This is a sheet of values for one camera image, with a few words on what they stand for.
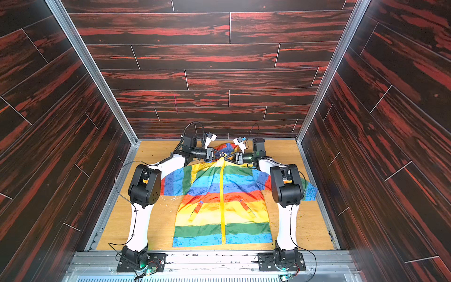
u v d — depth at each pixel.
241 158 0.86
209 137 0.88
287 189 0.57
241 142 0.89
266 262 0.73
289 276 0.69
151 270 0.70
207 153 0.84
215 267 0.73
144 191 0.59
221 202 0.91
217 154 0.89
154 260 0.74
